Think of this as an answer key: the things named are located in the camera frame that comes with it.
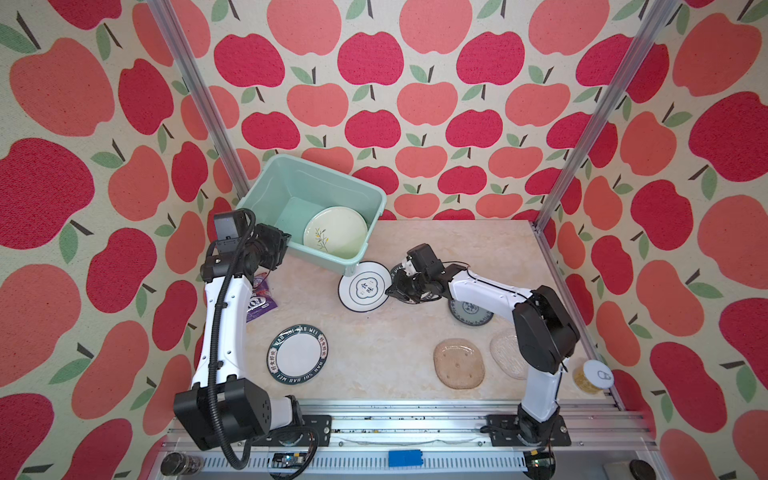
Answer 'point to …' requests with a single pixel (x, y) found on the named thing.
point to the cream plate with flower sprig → (336, 230)
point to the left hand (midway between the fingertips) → (295, 234)
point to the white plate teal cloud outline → (365, 289)
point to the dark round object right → (642, 470)
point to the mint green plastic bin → (287, 191)
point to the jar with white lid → (593, 377)
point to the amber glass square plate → (458, 364)
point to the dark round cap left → (179, 464)
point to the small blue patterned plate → (469, 314)
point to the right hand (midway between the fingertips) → (385, 295)
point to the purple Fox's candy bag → (261, 300)
